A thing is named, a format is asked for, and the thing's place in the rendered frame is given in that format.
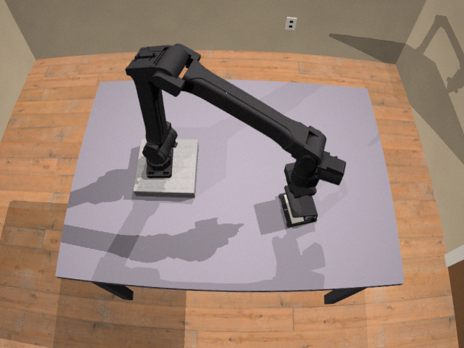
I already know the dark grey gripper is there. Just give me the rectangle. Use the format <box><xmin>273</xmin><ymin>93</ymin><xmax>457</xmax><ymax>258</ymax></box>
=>
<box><xmin>284</xmin><ymin>162</ymin><xmax>317</xmax><ymax>199</ymax></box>

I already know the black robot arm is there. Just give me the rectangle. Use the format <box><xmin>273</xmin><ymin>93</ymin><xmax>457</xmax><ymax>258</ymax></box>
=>
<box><xmin>125</xmin><ymin>43</ymin><xmax>346</xmax><ymax>189</ymax></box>

